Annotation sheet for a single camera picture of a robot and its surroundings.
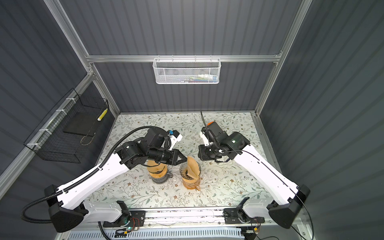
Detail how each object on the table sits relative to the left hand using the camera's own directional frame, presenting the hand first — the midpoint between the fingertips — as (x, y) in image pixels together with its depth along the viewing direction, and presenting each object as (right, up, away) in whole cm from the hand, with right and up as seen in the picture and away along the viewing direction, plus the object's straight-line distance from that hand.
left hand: (187, 159), depth 66 cm
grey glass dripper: (-2, -8, +9) cm, 13 cm away
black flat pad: (-53, +16, +10) cm, 56 cm away
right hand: (+6, 0, +4) cm, 7 cm away
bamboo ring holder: (+2, -13, +10) cm, 17 cm away
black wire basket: (-59, +11, +6) cm, 61 cm away
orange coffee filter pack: (+14, +16, +45) cm, 50 cm away
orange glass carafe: (+4, -17, +15) cm, 23 cm away
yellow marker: (-48, +21, +16) cm, 55 cm away
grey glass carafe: (-14, -15, +17) cm, 27 cm away
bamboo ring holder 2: (-15, -11, +12) cm, 22 cm away
